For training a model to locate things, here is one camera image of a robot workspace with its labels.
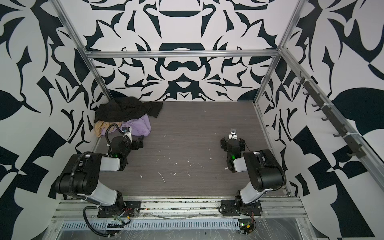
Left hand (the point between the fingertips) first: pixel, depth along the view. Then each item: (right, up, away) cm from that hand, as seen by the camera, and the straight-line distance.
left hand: (134, 133), depth 93 cm
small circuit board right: (+61, -41, -22) cm, 77 cm away
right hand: (+62, -2, +1) cm, 62 cm away
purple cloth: (+1, +3, +8) cm, 9 cm away
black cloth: (-11, +16, +12) cm, 22 cm away
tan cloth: (-27, +4, +9) cm, 29 cm away
